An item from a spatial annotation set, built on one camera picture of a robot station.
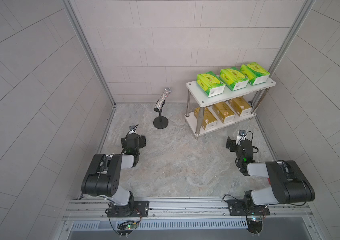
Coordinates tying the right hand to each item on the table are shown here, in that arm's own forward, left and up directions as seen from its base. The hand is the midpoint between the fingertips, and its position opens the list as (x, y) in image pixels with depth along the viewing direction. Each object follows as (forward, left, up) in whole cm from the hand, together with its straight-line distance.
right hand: (235, 135), depth 93 cm
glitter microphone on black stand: (+16, +47, -2) cm, 50 cm away
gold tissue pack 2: (+12, +6, +9) cm, 16 cm away
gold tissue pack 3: (+7, +16, +8) cm, 19 cm away
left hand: (+6, +63, +1) cm, 63 cm away
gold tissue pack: (+18, -7, +8) cm, 21 cm away
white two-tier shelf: (+6, +26, +28) cm, 39 cm away
